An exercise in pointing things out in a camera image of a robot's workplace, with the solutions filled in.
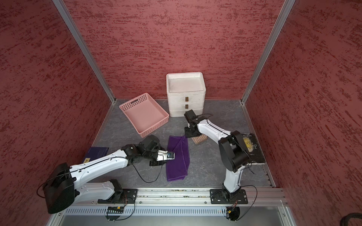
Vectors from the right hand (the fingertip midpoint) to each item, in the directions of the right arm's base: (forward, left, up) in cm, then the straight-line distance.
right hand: (190, 135), depth 93 cm
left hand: (-16, +16, +3) cm, 23 cm away
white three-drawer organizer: (+23, +2, +19) cm, 30 cm away
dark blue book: (-9, +63, -3) cm, 64 cm away
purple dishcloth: (-20, +8, -3) cm, 22 cm away
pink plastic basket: (+21, +35, -3) cm, 41 cm away
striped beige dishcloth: (-1, -6, -3) cm, 7 cm away
